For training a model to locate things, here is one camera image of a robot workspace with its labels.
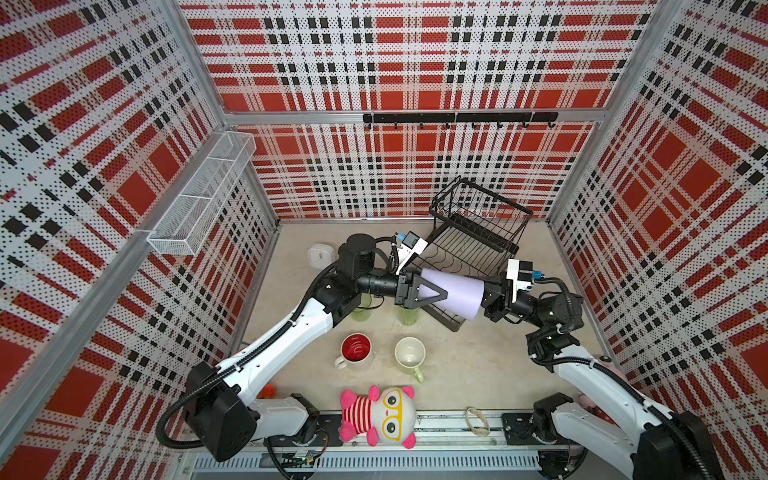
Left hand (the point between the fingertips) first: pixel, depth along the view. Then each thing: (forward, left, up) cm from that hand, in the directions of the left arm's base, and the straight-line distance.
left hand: (442, 298), depth 61 cm
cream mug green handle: (0, +6, -30) cm, 30 cm away
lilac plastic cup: (-1, -4, +2) cm, 5 cm away
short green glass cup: (+14, +22, -33) cm, 42 cm away
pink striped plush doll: (-17, +12, -25) cm, 32 cm away
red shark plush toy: (-9, +45, -32) cm, 56 cm away
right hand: (+4, -5, -1) cm, 7 cm away
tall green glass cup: (+8, +6, -24) cm, 27 cm away
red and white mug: (+2, +22, -31) cm, 39 cm away
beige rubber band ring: (-19, -11, -32) cm, 38 cm away
